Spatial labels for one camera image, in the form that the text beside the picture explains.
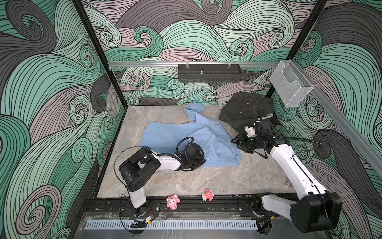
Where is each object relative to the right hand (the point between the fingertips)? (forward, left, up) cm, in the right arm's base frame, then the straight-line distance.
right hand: (234, 142), depth 79 cm
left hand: (-4, +13, -14) cm, 20 cm away
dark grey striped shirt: (+36, -16, -12) cm, 41 cm away
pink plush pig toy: (-27, +33, -13) cm, 44 cm away
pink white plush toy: (-23, +14, -15) cm, 30 cm away
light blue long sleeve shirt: (+3, +6, -15) cm, 16 cm away
